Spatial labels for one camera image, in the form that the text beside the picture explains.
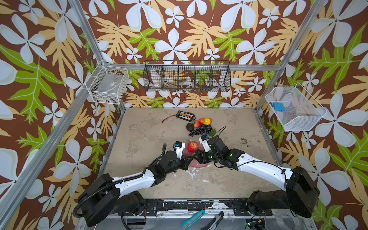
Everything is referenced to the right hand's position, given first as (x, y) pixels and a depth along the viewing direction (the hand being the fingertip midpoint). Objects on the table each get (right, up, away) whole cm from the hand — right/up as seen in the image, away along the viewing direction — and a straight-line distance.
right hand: (195, 155), depth 82 cm
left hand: (-1, 0, -2) cm, 2 cm away
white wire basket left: (-54, +43, +5) cm, 69 cm away
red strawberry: (+4, +18, +23) cm, 29 cm away
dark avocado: (-2, +16, +21) cm, 26 cm away
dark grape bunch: (+6, +14, +20) cm, 25 cm away
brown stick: (-24, +19, +30) cm, 43 cm away
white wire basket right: (+59, +26, -3) cm, 65 cm away
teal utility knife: (-2, -30, -10) cm, 32 cm away
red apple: (-1, +3, +8) cm, 9 cm away
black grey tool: (+10, -29, -11) cm, 33 cm away
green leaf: (+14, +12, +20) cm, 27 cm away
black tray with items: (-5, +24, +33) cm, 41 cm away
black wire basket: (-5, +51, +16) cm, 54 cm away
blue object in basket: (+52, +28, +5) cm, 59 cm away
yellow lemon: (+11, +20, +23) cm, 32 cm away
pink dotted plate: (-1, -3, -5) cm, 6 cm away
